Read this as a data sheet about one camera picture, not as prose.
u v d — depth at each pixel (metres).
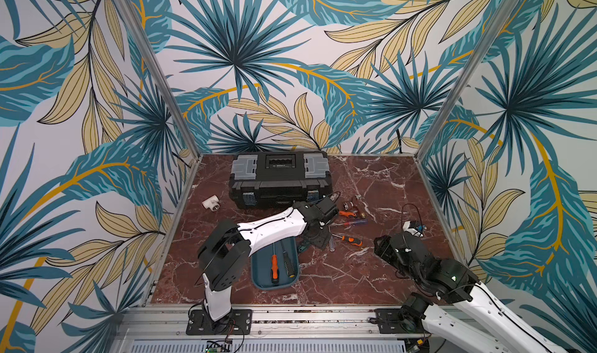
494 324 0.44
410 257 0.52
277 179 0.88
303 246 0.86
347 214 0.97
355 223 0.95
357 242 0.90
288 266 0.82
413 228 0.64
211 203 0.98
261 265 0.84
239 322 0.74
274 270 0.82
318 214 0.66
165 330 0.75
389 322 0.73
